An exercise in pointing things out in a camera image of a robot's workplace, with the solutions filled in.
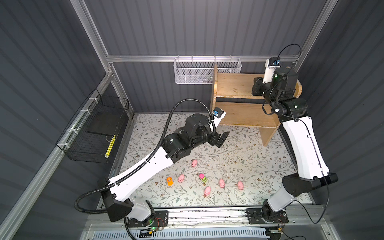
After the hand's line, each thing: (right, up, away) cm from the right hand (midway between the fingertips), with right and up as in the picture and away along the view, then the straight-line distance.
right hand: (260, 79), depth 64 cm
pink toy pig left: (-37, -51, +20) cm, 66 cm away
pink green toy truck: (-24, -50, +20) cm, 59 cm away
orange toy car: (-43, -52, +20) cm, 70 cm away
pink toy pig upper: (-29, -43, +27) cm, 59 cm away
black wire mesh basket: (-79, -26, +7) cm, 84 cm away
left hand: (-18, -20, -1) cm, 27 cm away
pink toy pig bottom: (-22, -56, +16) cm, 62 cm away
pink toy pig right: (-3, -54, +18) cm, 57 cm away
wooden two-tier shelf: (-3, -5, +34) cm, 35 cm away
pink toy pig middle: (-13, -53, +19) cm, 58 cm away
